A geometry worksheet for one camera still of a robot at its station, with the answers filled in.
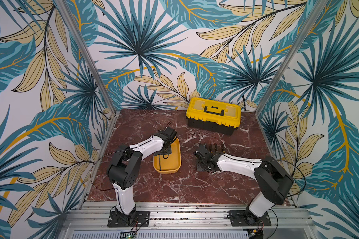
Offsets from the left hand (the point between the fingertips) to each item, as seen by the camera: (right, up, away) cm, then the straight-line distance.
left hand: (162, 152), depth 94 cm
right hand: (+23, -7, -3) cm, 24 cm away
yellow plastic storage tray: (+7, -6, -6) cm, 11 cm away
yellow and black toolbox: (+34, +23, +1) cm, 41 cm away
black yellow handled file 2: (+39, +1, +6) cm, 40 cm away
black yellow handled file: (+32, +1, +8) cm, 33 cm away
